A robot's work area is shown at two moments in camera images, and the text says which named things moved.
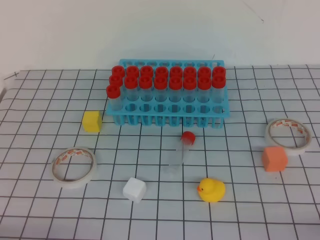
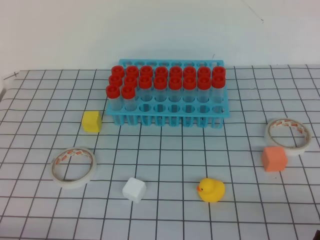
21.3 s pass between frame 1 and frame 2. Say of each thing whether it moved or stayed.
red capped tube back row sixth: stayed
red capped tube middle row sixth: stayed
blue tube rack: stayed
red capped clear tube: moved
